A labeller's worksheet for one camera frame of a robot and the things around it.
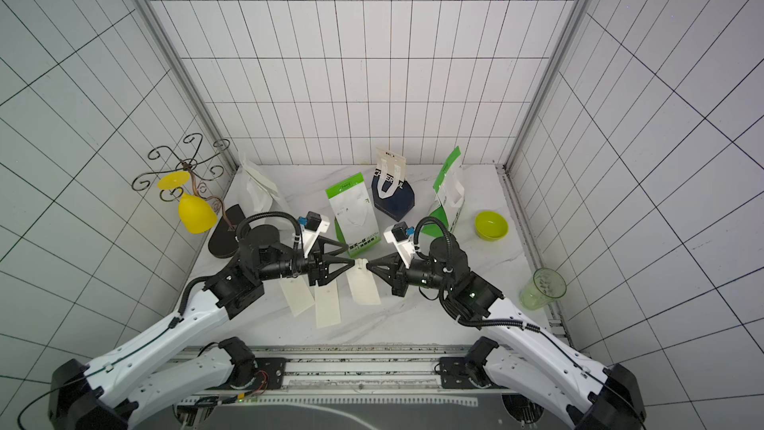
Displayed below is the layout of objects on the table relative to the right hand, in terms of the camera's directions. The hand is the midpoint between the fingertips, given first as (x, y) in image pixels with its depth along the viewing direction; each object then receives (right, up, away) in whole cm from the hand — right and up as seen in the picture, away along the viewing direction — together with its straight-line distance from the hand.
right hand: (369, 259), depth 67 cm
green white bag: (-6, +9, +19) cm, 21 cm away
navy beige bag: (+6, +15, +26) cm, 31 cm away
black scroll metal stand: (-49, +15, +4) cm, 51 cm away
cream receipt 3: (-13, -17, +17) cm, 27 cm away
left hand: (-6, 0, +1) cm, 6 cm away
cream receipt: (-1, -6, +1) cm, 6 cm away
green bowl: (+40, +4, +31) cm, 50 cm away
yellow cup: (-49, +9, +14) cm, 52 cm away
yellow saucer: (-51, +19, +7) cm, 55 cm away
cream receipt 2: (-22, -15, +19) cm, 33 cm away
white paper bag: (-40, +15, +28) cm, 51 cm away
